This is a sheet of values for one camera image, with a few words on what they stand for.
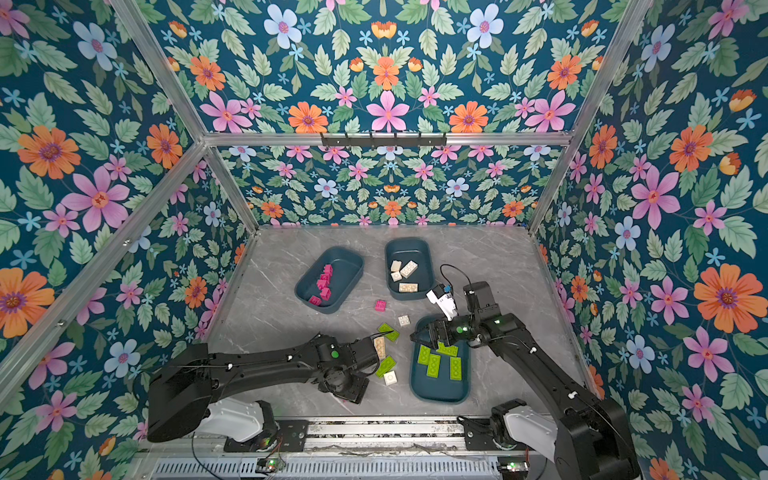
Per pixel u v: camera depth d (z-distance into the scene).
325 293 0.98
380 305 0.97
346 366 0.59
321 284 1.00
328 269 1.04
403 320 0.93
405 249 1.11
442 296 0.72
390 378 0.82
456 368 0.84
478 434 0.74
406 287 1.00
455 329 0.69
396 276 1.04
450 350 0.86
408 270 1.04
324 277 1.02
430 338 0.68
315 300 0.96
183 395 0.41
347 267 1.07
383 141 0.93
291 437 0.74
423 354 0.86
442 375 0.82
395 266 1.05
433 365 0.85
